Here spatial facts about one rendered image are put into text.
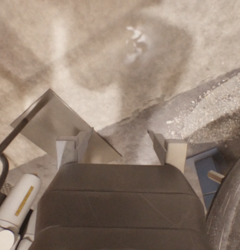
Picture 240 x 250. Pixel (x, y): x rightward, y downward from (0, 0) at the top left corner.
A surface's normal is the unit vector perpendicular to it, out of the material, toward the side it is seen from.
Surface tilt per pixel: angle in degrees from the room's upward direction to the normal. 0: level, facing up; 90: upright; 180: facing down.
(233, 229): 90
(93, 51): 0
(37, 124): 0
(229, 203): 96
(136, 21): 0
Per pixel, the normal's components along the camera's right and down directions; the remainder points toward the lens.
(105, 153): -0.12, 0.61
